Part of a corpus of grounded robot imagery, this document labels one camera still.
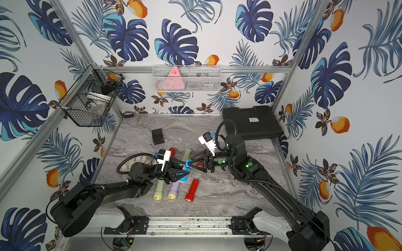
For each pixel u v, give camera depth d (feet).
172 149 3.32
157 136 3.39
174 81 2.98
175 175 2.03
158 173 2.08
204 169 1.89
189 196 2.68
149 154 1.95
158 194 2.66
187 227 2.46
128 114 3.97
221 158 1.92
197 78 3.28
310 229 1.24
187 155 3.19
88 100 2.63
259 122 3.56
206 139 1.91
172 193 2.67
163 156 1.92
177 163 2.19
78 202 1.58
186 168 1.99
